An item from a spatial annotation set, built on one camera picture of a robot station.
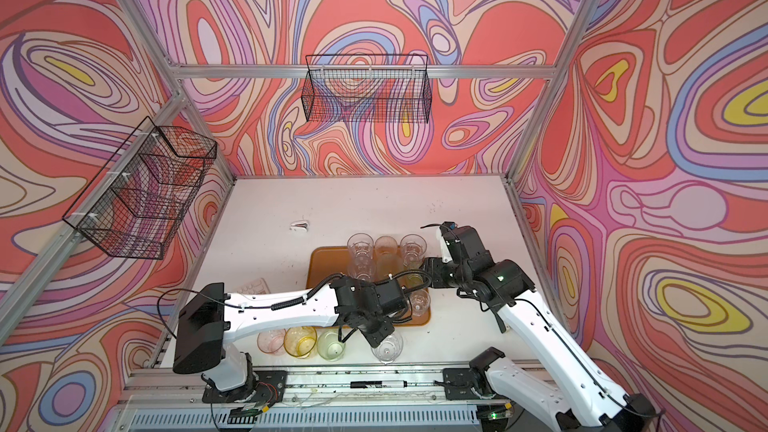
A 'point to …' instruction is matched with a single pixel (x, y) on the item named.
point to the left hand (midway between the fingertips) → (388, 332)
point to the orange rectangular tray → (324, 262)
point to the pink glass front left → (272, 341)
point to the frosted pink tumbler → (386, 251)
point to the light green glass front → (329, 347)
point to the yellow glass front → (299, 341)
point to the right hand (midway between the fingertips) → (434, 277)
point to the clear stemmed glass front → (389, 350)
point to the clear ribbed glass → (413, 248)
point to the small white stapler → (299, 226)
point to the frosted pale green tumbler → (388, 265)
